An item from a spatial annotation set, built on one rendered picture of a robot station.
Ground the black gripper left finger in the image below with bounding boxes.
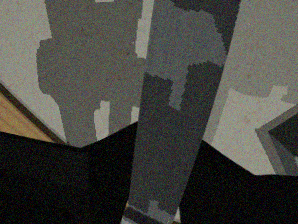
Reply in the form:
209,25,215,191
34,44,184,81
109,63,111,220
0,121,138,224

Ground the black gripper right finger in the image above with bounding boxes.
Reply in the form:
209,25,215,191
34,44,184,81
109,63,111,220
180,140,298,224

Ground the dark grey rectangular tray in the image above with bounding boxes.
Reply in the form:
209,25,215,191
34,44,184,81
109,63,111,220
269,113,298,177

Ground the light wooden board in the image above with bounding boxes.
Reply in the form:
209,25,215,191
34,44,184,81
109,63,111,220
0,83,67,145

